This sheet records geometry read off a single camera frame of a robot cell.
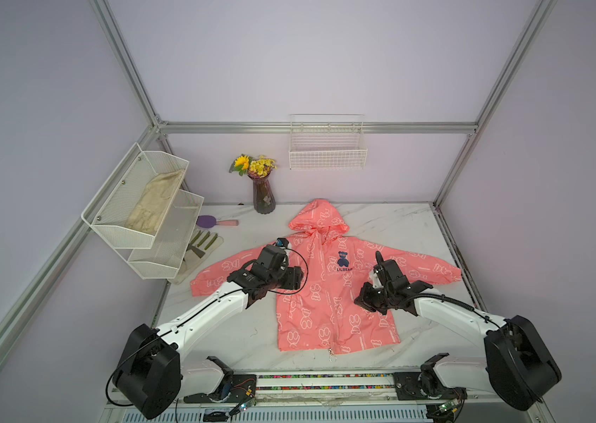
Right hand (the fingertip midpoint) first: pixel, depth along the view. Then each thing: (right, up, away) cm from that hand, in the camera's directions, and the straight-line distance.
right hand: (355, 304), depth 86 cm
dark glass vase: (-35, +38, +25) cm, 57 cm away
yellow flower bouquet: (-35, +49, +15) cm, 62 cm away
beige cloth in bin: (-64, +36, -4) cm, 74 cm away
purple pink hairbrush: (-61, +28, +29) cm, 73 cm away
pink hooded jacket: (-12, +10, +11) cm, 19 cm away
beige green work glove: (-59, +19, +18) cm, 64 cm away
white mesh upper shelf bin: (-69, +30, -11) cm, 76 cm away
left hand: (-21, +10, -3) cm, 23 cm away
